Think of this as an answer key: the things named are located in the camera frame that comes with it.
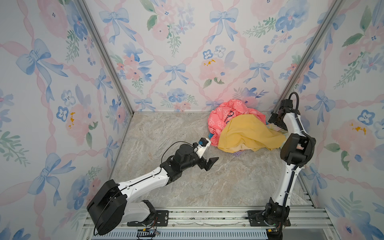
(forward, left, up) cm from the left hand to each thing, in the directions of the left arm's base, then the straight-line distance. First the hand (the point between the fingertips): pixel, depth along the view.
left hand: (212, 150), depth 75 cm
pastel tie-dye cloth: (+26, -46, -13) cm, 55 cm away
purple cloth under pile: (+9, -19, -19) cm, 28 cm away
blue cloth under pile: (+23, -2, -19) cm, 30 cm away
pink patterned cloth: (+39, -10, -13) cm, 42 cm away
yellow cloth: (+19, -24, -10) cm, 32 cm away
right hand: (+29, -48, -10) cm, 57 cm away
